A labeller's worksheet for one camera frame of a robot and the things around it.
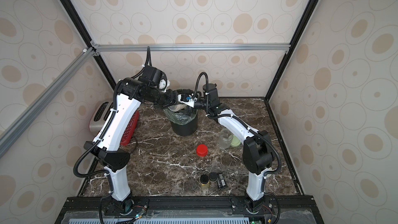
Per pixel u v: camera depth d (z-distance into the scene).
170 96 0.64
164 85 0.62
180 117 0.80
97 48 0.91
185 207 0.75
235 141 0.93
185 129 1.02
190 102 0.69
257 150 0.49
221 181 0.80
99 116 0.89
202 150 0.93
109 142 0.46
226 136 0.95
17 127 0.53
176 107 0.71
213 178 0.73
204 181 0.73
